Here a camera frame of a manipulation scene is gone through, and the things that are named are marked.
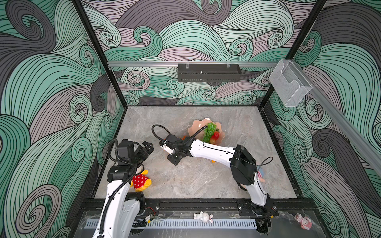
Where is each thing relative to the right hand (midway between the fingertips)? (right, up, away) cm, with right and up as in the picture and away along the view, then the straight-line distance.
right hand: (172, 157), depth 85 cm
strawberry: (+28, +11, +13) cm, 33 cm away
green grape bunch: (+24, +13, +14) cm, 31 cm away
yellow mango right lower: (+19, +6, -29) cm, 35 cm away
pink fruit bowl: (+16, +18, +19) cm, 31 cm away
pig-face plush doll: (+49, -10, -7) cm, 50 cm away
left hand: (-12, +7, -7) cm, 15 cm away
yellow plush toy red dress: (-16, -11, -7) cm, 21 cm away
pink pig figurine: (+63, -25, -18) cm, 70 cm away
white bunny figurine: (+16, -24, -16) cm, 33 cm away
